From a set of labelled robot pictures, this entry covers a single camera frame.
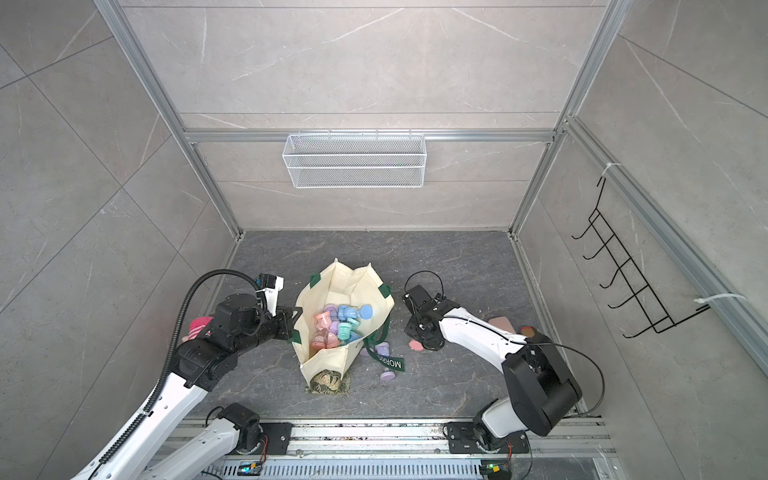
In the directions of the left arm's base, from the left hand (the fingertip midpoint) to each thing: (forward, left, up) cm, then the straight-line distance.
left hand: (304, 306), depth 73 cm
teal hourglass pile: (0, -8, -14) cm, 16 cm away
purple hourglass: (-4, -19, -20) cm, 28 cm away
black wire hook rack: (-12, -75, +10) cm, 77 cm away
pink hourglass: (+2, -2, -12) cm, 13 cm away
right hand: (0, -30, -19) cm, 35 cm away
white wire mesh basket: (+52, -11, +7) cm, 54 cm away
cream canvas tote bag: (+14, -4, -12) cm, 19 cm away
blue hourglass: (+8, -8, -19) cm, 22 cm away
